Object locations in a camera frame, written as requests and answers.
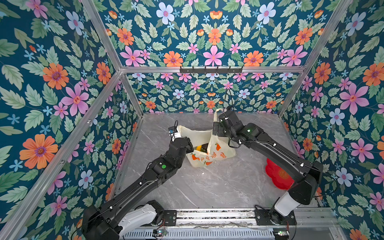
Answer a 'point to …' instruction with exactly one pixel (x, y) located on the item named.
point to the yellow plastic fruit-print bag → (219, 147)
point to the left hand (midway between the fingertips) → (191, 134)
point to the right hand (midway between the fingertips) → (221, 125)
